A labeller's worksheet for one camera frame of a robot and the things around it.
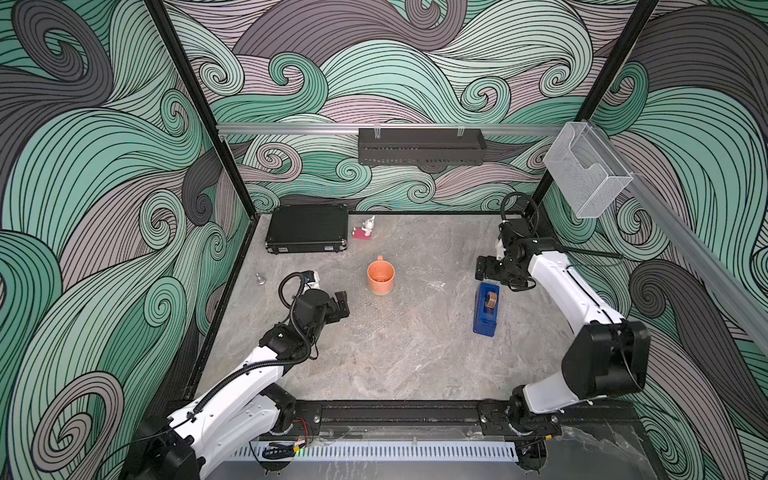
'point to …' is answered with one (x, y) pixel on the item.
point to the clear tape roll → (491, 299)
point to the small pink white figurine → (364, 232)
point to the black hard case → (304, 228)
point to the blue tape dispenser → (486, 309)
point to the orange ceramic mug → (381, 277)
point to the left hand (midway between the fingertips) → (332, 293)
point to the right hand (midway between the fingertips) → (488, 277)
